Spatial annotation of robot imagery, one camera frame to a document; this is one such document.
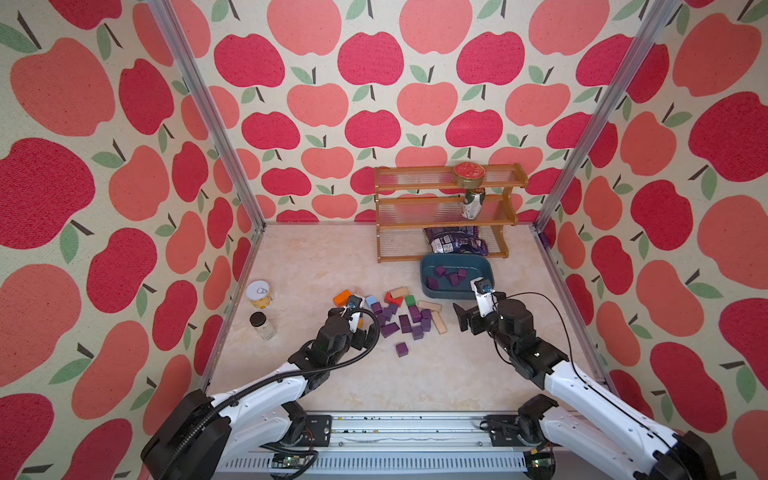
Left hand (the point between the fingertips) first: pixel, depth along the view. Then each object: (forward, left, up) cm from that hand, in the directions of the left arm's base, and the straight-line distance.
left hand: (365, 320), depth 84 cm
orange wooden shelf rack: (+50, -15, +3) cm, 53 cm away
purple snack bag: (+31, -31, 0) cm, 45 cm away
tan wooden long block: (+4, -23, -9) cm, 25 cm away
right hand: (+2, -30, +6) cm, 31 cm away
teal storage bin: (+21, -29, -8) cm, 36 cm away
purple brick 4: (+3, -12, -9) cm, 16 cm away
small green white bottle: (+35, -34, +15) cm, 51 cm away
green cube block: (+12, -14, -9) cm, 21 cm away
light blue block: (+11, -1, -7) cm, 13 cm away
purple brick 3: (+23, -26, -7) cm, 35 cm away
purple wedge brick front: (+19, -23, -9) cm, 31 cm away
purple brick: (-6, -11, -7) cm, 14 cm away
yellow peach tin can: (+12, +35, -5) cm, 37 cm away
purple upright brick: (+7, -16, -9) cm, 20 cm away
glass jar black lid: (0, +31, -1) cm, 31 cm away
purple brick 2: (+21, -33, -7) cm, 40 cm away
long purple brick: (+2, -7, -10) cm, 13 cm away
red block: (+11, -10, -9) cm, 18 cm away
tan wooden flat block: (+11, -21, -10) cm, 25 cm away
